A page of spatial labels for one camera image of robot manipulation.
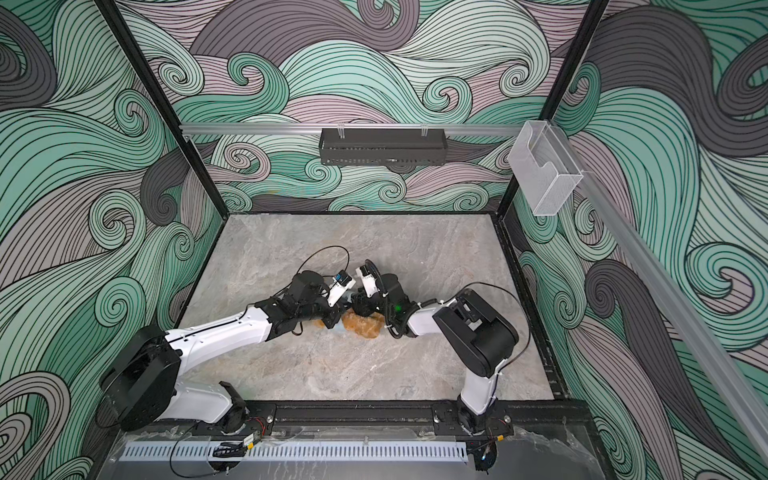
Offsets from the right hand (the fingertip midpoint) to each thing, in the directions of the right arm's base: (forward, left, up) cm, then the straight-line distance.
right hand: (354, 293), depth 91 cm
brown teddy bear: (-13, -4, +6) cm, 15 cm away
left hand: (-6, 0, +5) cm, 7 cm away
